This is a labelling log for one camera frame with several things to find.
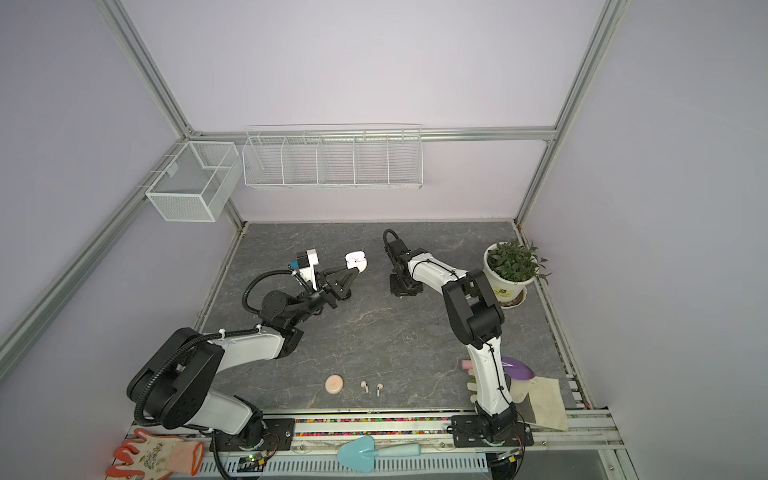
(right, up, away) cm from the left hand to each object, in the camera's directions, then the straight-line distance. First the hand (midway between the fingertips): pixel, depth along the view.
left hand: (359, 273), depth 72 cm
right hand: (+11, -9, +28) cm, 31 cm away
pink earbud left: (0, -31, +9) cm, 32 cm away
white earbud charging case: (-1, +3, 0) cm, 4 cm away
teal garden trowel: (0, -43, -1) cm, 43 cm away
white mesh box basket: (-58, +28, +27) cm, 70 cm away
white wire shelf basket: (+4, +39, +31) cm, 50 cm away
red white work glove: (-47, -43, -3) cm, 64 cm away
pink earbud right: (+5, -31, +8) cm, 33 cm away
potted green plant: (+41, +1, +13) cm, 43 cm away
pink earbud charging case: (-8, -31, +8) cm, 33 cm away
